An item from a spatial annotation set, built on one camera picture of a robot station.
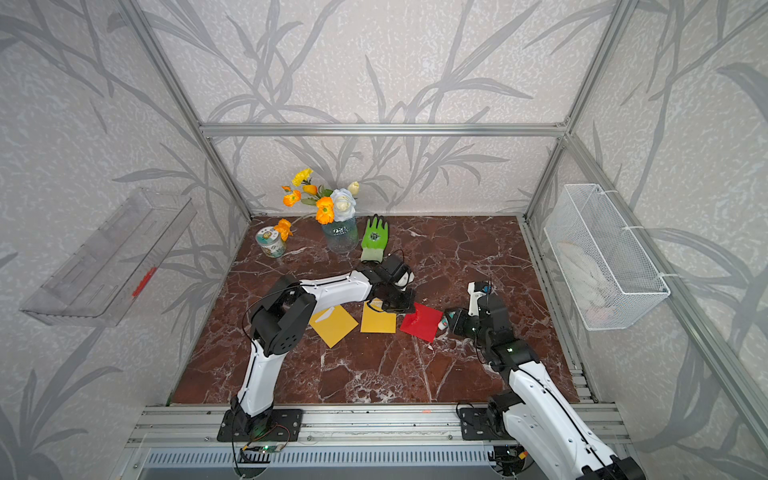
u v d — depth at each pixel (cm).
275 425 72
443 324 81
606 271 62
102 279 66
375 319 93
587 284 76
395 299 83
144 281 64
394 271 78
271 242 104
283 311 58
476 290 75
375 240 112
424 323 92
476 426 73
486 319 61
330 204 73
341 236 105
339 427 75
